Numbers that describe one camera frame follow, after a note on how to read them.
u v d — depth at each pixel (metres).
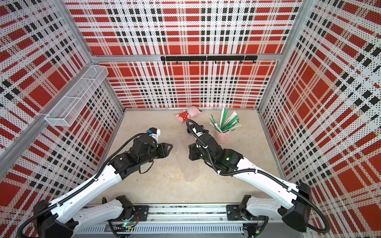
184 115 1.10
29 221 0.37
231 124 0.91
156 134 0.68
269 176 0.43
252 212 0.61
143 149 0.56
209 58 0.89
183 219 0.73
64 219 0.40
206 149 0.49
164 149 0.65
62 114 0.68
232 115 0.91
